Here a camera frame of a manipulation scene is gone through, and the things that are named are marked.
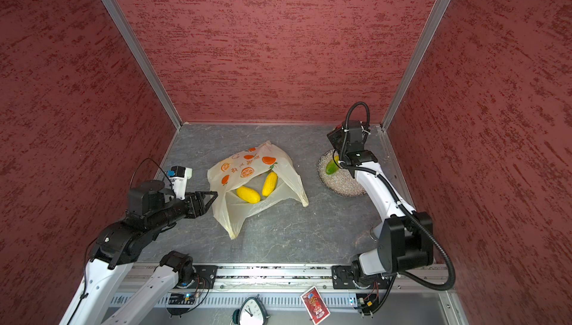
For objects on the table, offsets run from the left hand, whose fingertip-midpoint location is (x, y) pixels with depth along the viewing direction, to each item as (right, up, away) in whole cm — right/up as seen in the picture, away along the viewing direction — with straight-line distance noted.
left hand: (210, 200), depth 68 cm
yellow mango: (+7, -3, +22) cm, 24 cm away
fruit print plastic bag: (+9, +8, +18) cm, 21 cm away
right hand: (+40, +22, +17) cm, 49 cm away
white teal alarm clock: (+14, -33, -3) cm, 35 cm away
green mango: (+44, +7, +31) cm, 54 cm away
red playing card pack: (+33, -33, +1) cm, 47 cm away
